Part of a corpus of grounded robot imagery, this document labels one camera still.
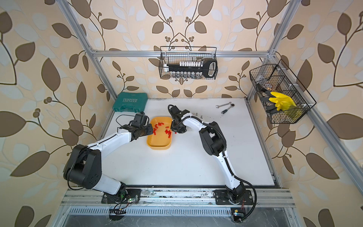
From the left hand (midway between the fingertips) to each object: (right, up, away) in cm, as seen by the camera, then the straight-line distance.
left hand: (148, 127), depth 92 cm
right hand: (+17, -3, +9) cm, 19 cm away
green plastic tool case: (-20, +18, +20) cm, 33 cm away
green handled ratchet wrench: (+57, +11, +20) cm, 61 cm away
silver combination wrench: (+52, +15, +24) cm, 59 cm away
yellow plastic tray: (+8, -9, +7) cm, 13 cm away
